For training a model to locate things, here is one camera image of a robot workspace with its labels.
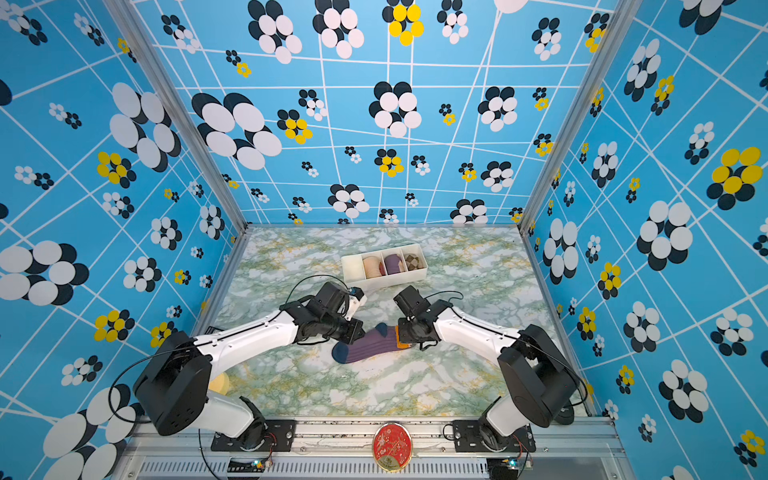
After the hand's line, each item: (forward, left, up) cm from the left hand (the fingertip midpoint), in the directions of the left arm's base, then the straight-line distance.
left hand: (367, 333), depth 84 cm
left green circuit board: (-30, +28, -9) cm, 42 cm away
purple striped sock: (+1, -4, -7) cm, 8 cm away
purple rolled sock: (+27, -7, -2) cm, 28 cm away
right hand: (+2, -12, -4) cm, 13 cm away
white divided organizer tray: (+25, -4, -1) cm, 26 cm away
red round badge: (-27, -7, -3) cm, 28 cm away
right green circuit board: (-31, -34, -7) cm, 46 cm away
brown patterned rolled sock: (+27, -14, -2) cm, 31 cm away
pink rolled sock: (+24, 0, 0) cm, 24 cm away
